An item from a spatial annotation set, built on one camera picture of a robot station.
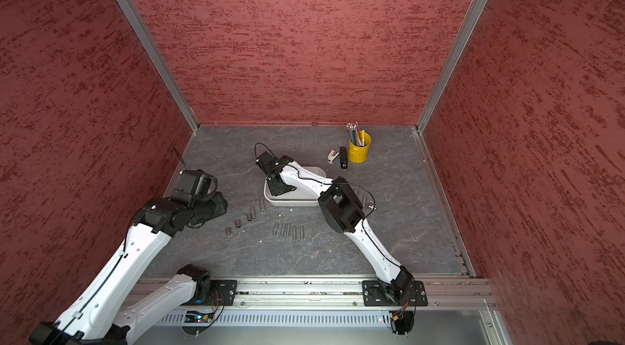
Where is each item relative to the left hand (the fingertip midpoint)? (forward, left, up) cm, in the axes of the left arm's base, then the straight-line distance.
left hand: (221, 211), depth 75 cm
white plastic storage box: (+13, -21, -16) cm, 29 cm away
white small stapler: (+34, -36, -14) cm, 51 cm away
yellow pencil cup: (+31, -48, -9) cm, 58 cm away
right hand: (+17, -16, -16) cm, 28 cm away
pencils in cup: (+36, -46, -4) cm, 59 cm away
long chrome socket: (+10, -8, -16) cm, 20 cm away
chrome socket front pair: (0, -19, -16) cm, 25 cm away
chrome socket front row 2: (0, -24, -17) cm, 29 cm away
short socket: (+3, 0, -17) cm, 17 cm away
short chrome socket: (+5, -4, -16) cm, 17 cm away
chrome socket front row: (+1, -15, -16) cm, 22 cm away
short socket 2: (-1, +3, -16) cm, 16 cm away
